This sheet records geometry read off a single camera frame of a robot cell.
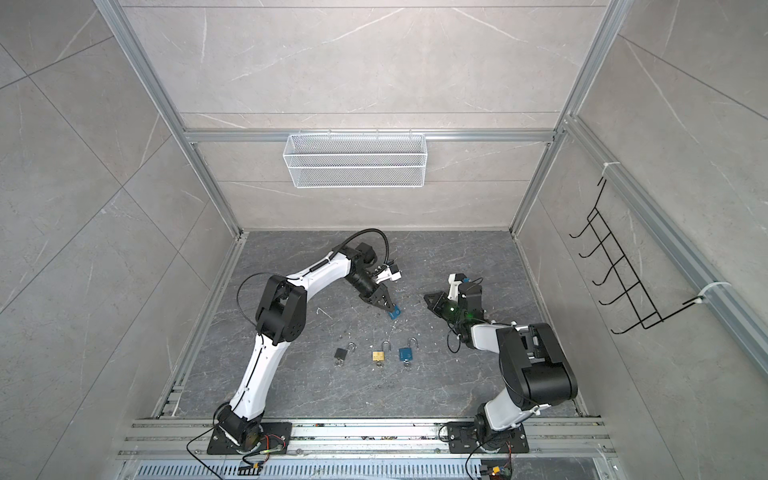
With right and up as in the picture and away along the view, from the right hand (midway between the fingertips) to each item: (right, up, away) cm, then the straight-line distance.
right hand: (424, 293), depth 93 cm
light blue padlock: (-9, -6, -2) cm, 11 cm away
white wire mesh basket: (-23, +45, +7) cm, 51 cm away
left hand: (-10, -3, -1) cm, 11 cm away
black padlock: (-26, -17, -5) cm, 31 cm away
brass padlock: (-14, -18, -5) cm, 23 cm away
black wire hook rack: (+44, 0, -30) cm, 54 cm away
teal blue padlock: (-6, -17, -5) cm, 19 cm away
